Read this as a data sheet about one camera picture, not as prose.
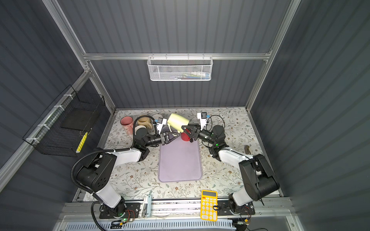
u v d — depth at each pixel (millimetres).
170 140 765
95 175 469
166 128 776
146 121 1018
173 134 773
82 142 687
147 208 722
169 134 767
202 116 707
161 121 754
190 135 714
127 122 1012
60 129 719
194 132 702
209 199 755
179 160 912
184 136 966
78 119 759
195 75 917
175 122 755
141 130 694
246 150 939
